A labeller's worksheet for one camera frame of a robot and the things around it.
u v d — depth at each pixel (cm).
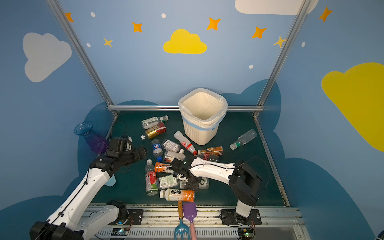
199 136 94
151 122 112
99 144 101
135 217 75
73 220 41
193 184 72
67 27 75
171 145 98
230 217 74
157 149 96
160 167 86
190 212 75
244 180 47
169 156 91
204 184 89
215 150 94
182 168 59
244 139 102
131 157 70
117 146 59
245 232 73
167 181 82
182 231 70
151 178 82
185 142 98
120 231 72
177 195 77
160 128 105
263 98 112
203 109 104
